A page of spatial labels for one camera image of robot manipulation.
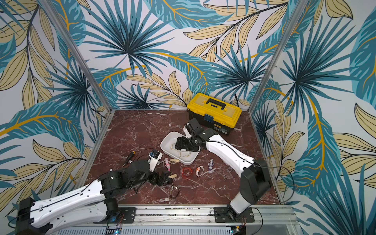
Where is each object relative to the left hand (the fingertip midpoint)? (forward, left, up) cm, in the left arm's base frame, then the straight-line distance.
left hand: (162, 171), depth 73 cm
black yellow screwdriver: (+14, +24, -14) cm, 31 cm away
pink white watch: (+9, 0, -12) cm, 15 cm away
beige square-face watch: (+15, -8, -12) cm, 21 cm away
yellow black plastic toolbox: (+39, -29, +1) cm, 49 cm away
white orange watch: (+6, -18, -13) cm, 23 cm away
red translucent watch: (+5, -12, -15) cm, 19 cm away
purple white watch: (+10, -27, -12) cm, 31 cm away
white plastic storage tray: (+25, +1, -16) cm, 30 cm away
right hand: (+14, -8, +1) cm, 16 cm away
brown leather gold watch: (-5, -5, -15) cm, 17 cm away
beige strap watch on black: (+1, -5, -10) cm, 11 cm away
